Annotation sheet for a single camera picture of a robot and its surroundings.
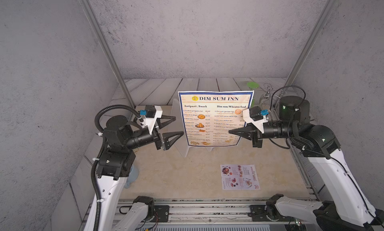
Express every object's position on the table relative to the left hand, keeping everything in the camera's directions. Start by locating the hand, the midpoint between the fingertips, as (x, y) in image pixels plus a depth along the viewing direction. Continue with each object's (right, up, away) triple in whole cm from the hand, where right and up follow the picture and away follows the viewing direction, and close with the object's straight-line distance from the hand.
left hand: (179, 128), depth 54 cm
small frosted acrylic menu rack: (+14, -16, +40) cm, 45 cm away
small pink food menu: (+30, -30, +31) cm, 53 cm away
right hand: (+18, -1, -3) cm, 18 cm away
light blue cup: (-30, -29, +30) cm, 52 cm away
